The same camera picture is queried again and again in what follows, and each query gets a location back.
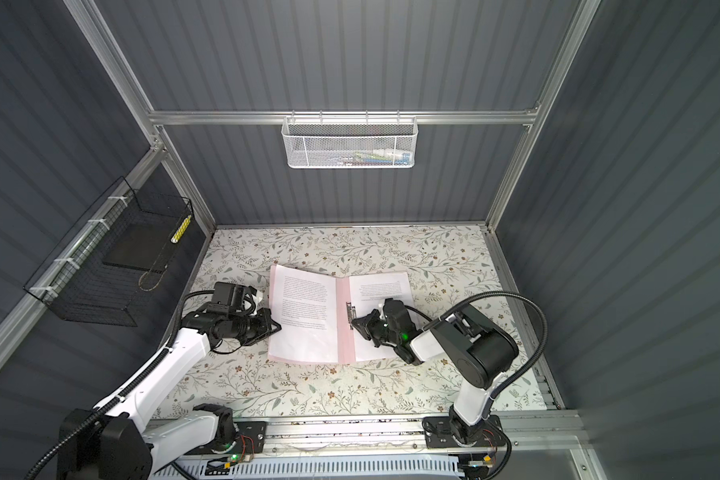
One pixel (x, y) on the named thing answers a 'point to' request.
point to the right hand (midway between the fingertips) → (353, 324)
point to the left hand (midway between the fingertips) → (280, 326)
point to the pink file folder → (365, 292)
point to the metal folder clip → (351, 314)
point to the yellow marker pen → (175, 238)
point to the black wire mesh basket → (113, 268)
